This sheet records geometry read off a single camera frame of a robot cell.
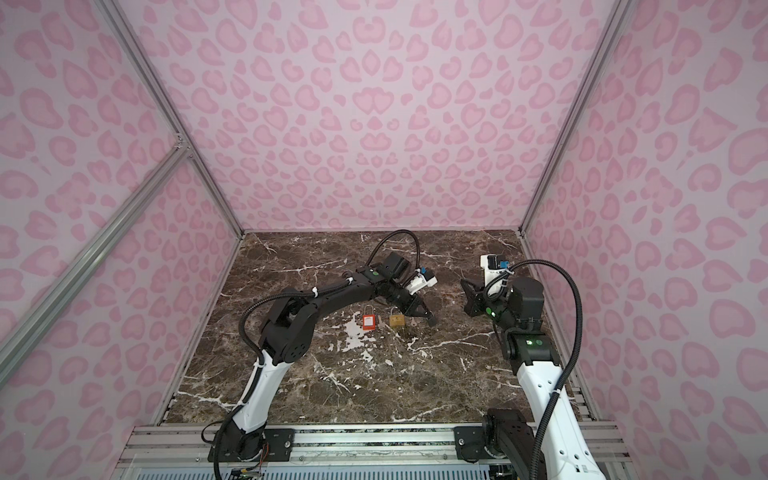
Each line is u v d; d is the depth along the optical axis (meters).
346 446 0.74
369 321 0.93
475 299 0.64
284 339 0.58
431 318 0.90
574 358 0.50
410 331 0.93
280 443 0.73
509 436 0.59
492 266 0.63
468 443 0.73
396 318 0.95
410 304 0.82
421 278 0.84
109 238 0.68
